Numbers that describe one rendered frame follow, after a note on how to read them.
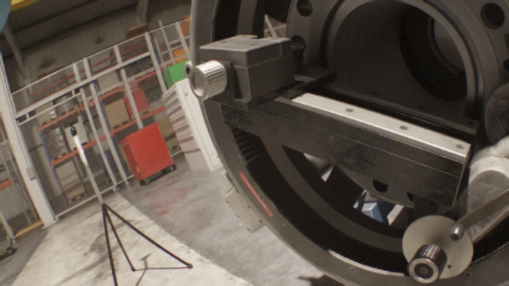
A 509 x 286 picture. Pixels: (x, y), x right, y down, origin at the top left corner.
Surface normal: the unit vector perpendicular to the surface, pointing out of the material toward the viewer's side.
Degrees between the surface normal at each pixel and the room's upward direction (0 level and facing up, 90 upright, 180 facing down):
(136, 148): 90
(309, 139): 90
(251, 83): 115
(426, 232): 90
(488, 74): 90
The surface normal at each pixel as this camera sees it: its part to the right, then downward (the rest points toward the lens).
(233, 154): -0.71, 0.38
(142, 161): 0.64, -0.16
